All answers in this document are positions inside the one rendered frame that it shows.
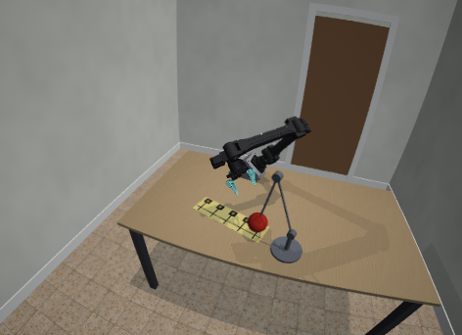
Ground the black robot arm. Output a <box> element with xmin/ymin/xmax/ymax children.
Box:
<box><xmin>210</xmin><ymin>117</ymin><xmax>311</xmax><ymax>173</ymax></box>

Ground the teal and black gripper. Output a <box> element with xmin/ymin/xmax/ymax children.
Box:
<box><xmin>225</xmin><ymin>161</ymin><xmax>255</xmax><ymax>195</ymax></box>

